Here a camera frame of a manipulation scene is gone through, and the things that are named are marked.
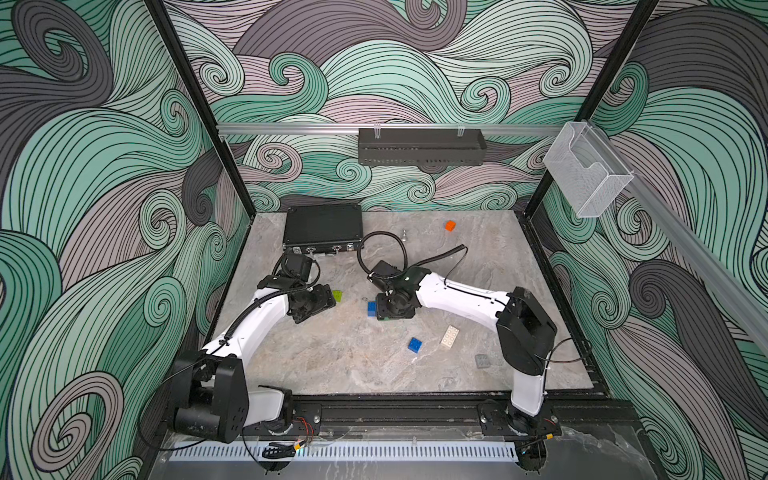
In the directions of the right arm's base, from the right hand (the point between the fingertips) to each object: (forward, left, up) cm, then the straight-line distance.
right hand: (382, 316), depth 86 cm
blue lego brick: (-7, -9, -4) cm, 13 cm away
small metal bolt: (+34, -9, -3) cm, 36 cm away
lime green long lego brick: (+10, +14, -4) cm, 18 cm away
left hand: (+3, +17, +4) cm, 17 cm away
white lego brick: (-4, -20, -4) cm, 21 cm away
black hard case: (+37, +21, -2) cm, 43 cm away
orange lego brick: (+40, -27, -4) cm, 49 cm away
